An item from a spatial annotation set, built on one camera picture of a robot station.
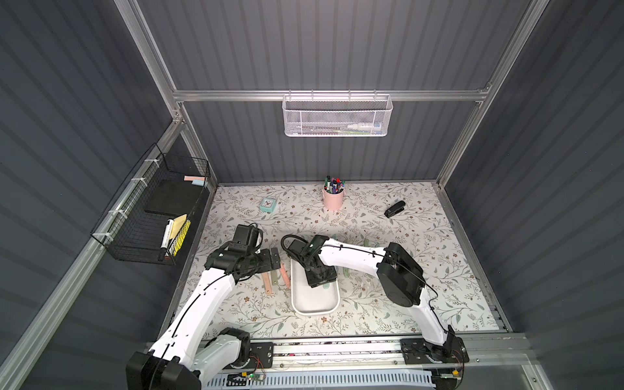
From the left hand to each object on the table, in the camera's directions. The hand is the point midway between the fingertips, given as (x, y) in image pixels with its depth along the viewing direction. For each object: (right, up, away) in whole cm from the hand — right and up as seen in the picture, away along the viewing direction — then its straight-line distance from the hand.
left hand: (266, 262), depth 79 cm
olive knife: (+1, -9, +11) cm, 14 cm away
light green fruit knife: (+37, +3, +20) cm, 42 cm away
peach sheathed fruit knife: (-2, -10, +10) cm, 14 cm away
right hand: (+18, -10, +9) cm, 22 cm away
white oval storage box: (+15, -14, +3) cm, 21 cm away
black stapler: (+52, +17, +29) cm, 62 cm away
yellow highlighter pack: (-19, +13, -16) cm, 28 cm away
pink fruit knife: (+5, -8, +11) cm, 15 cm away
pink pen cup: (+24, +20, +29) cm, 43 cm away
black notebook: (-30, +22, -2) cm, 37 cm away
